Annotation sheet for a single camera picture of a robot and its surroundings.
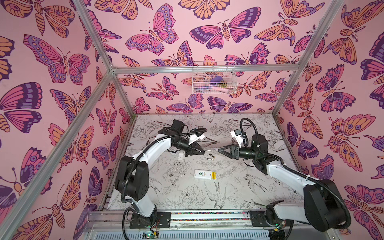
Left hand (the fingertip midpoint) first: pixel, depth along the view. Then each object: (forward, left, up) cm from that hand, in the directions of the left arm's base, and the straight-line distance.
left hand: (203, 151), depth 78 cm
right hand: (0, -9, +3) cm, 9 cm away
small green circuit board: (-35, +27, -21) cm, 49 cm away
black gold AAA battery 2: (+5, -4, -18) cm, 19 cm away
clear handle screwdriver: (0, -6, +3) cm, 7 cm away
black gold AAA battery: (+7, -6, -18) cm, 21 cm away
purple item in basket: (+44, -9, +14) cm, 47 cm away
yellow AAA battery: (-6, -6, -17) cm, 19 cm away
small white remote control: (-6, -2, -17) cm, 18 cm away
